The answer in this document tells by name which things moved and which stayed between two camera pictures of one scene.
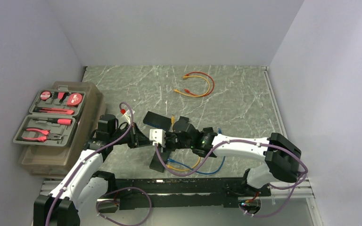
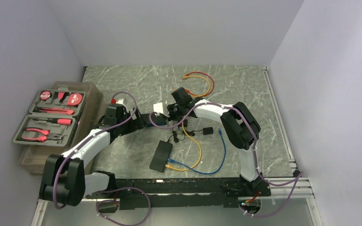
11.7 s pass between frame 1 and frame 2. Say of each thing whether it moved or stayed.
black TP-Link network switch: stayed
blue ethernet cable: stayed
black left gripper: moved
